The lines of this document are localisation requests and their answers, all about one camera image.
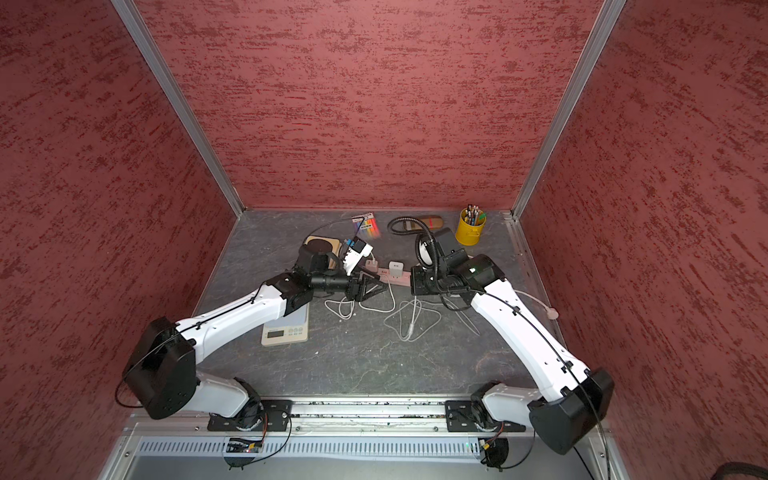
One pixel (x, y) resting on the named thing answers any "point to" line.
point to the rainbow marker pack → (368, 225)
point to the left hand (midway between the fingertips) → (380, 288)
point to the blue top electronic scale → (291, 328)
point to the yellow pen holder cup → (472, 219)
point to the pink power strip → (402, 281)
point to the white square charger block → (396, 268)
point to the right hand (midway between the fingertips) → (414, 289)
